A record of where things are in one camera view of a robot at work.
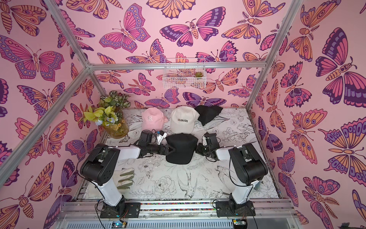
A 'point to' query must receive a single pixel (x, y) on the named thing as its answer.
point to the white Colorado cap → (182, 119)
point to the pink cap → (153, 118)
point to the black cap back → (207, 112)
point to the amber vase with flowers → (109, 113)
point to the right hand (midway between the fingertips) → (196, 147)
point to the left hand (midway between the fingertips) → (172, 149)
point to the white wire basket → (179, 73)
